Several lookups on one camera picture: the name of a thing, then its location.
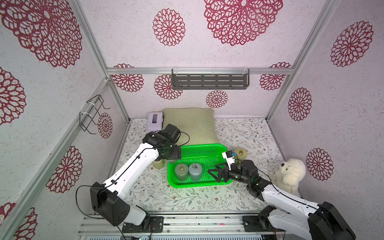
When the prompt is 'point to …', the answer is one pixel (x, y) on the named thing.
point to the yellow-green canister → (159, 164)
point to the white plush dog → (288, 175)
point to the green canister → (181, 171)
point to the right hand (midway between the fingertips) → (211, 168)
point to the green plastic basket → (207, 155)
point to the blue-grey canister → (195, 171)
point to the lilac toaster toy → (155, 121)
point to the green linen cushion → (196, 125)
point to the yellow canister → (241, 154)
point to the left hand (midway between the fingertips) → (171, 156)
